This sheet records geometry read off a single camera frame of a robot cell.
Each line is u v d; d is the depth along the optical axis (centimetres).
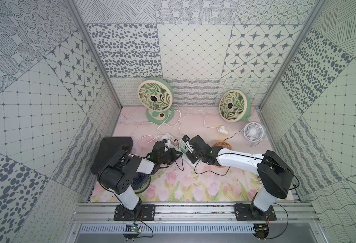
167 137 97
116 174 47
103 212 75
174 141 93
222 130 104
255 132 95
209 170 88
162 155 77
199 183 84
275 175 45
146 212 74
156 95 92
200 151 67
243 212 73
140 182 75
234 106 102
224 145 90
